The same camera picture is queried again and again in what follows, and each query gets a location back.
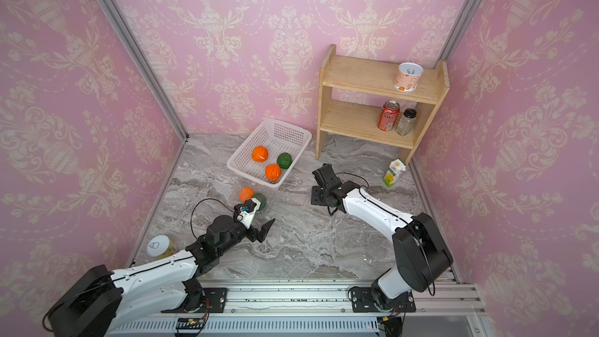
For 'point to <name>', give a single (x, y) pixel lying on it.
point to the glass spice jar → (405, 125)
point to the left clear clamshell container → (267, 196)
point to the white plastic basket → (278, 137)
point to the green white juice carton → (396, 167)
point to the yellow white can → (161, 246)
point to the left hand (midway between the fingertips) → (265, 213)
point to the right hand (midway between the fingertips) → (318, 195)
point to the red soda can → (388, 115)
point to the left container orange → (246, 193)
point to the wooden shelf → (359, 120)
